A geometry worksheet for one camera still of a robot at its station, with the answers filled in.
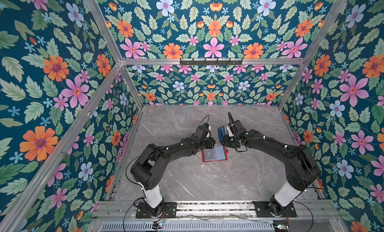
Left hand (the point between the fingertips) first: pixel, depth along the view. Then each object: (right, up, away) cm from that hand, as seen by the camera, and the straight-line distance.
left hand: (216, 140), depth 90 cm
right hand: (+6, 0, +1) cm, 6 cm away
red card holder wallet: (+2, -8, +3) cm, 9 cm away
